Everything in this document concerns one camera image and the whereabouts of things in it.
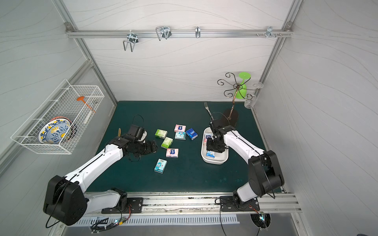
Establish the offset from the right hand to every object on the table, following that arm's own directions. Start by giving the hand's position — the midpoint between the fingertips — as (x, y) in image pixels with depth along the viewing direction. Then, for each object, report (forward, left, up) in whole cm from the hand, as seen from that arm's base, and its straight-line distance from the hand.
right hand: (210, 148), depth 87 cm
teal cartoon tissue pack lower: (-11, +30, -5) cm, 32 cm away
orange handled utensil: (+14, +72, +26) cm, 78 cm away
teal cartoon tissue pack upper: (+11, +20, -4) cm, 23 cm away
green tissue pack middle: (+5, +29, -4) cm, 29 cm away
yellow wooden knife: (+11, +63, -5) cm, 65 cm away
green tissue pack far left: (+11, +33, -3) cm, 35 cm away
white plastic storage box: (-6, -5, -2) cm, 8 cm away
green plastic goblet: (+27, -18, +23) cm, 40 cm away
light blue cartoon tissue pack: (-4, 0, +1) cm, 4 cm away
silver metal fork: (+40, +2, -7) cm, 41 cm away
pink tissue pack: (+9, +2, -1) cm, 9 cm away
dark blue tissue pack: (+12, +12, -4) cm, 18 cm away
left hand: (-5, +33, +4) cm, 34 cm away
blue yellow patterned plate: (-10, +69, +29) cm, 76 cm away
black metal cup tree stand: (+28, -16, 0) cm, 32 cm away
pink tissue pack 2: (+16, +21, -3) cm, 27 cm away
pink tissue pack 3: (-2, +24, -4) cm, 24 cm away
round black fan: (-34, -25, -10) cm, 43 cm away
